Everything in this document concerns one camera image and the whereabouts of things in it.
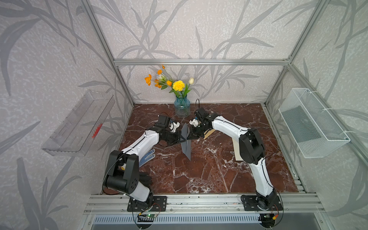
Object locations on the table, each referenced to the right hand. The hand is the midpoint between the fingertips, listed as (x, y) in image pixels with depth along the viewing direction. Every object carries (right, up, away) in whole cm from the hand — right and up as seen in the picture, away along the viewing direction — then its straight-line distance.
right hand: (186, 137), depth 90 cm
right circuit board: (+43, -41, -16) cm, 61 cm away
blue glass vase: (-4, +21, +15) cm, 26 cm away
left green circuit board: (-17, -36, -19) cm, 44 cm away
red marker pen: (-40, +7, -24) cm, 48 cm away
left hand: (0, -1, -5) cm, 5 cm away
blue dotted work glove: (-25, -13, +1) cm, 28 cm away
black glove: (-24, -23, -8) cm, 34 cm away
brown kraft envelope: (+14, +4, -7) cm, 16 cm away
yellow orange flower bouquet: (-18, +39, +12) cm, 45 cm away
